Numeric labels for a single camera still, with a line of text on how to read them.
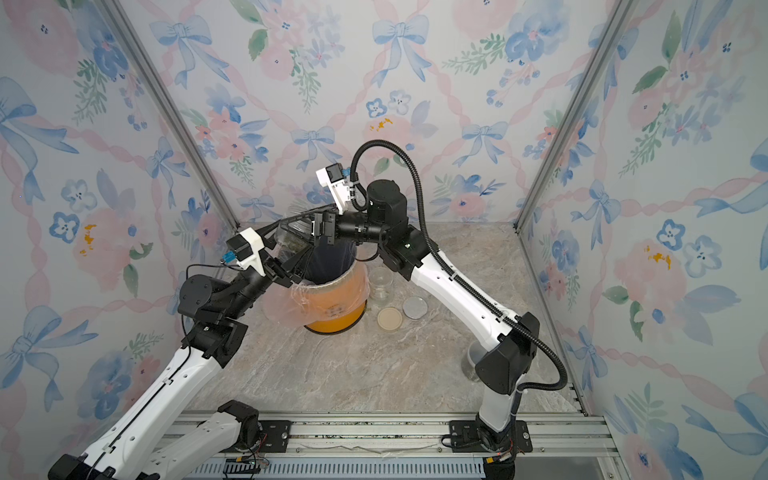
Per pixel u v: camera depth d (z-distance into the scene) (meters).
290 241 0.56
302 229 0.54
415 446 0.73
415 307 0.98
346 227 0.54
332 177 0.54
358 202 0.57
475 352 0.79
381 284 0.90
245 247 0.47
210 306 0.46
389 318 0.93
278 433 0.74
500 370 0.52
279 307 0.76
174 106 0.87
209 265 0.49
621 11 0.68
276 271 0.55
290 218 0.53
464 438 0.73
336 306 0.80
